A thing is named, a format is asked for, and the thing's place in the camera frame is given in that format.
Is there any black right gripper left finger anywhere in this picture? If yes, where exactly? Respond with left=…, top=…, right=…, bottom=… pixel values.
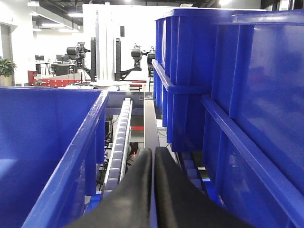
left=64, top=148, right=152, bottom=228

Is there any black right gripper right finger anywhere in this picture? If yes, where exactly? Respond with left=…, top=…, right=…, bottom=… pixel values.
left=154, top=146, right=255, bottom=228

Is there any black device with red light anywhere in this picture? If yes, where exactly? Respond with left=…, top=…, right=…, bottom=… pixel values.
left=129, top=142, right=141, bottom=156

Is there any steel rack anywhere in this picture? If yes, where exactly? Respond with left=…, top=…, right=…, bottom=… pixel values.
left=95, top=91, right=214, bottom=214

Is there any large blue plastic bin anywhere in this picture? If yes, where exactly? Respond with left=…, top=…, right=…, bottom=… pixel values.
left=0, top=86, right=109, bottom=228

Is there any row of blue bins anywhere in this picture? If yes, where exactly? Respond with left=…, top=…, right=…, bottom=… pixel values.
left=152, top=8, right=304, bottom=228

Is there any desk with monitors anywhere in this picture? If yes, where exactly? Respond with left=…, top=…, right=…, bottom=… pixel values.
left=35, top=54, right=76, bottom=76

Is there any potted green plant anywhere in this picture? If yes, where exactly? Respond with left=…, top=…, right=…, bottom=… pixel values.
left=0, top=58, right=17, bottom=86

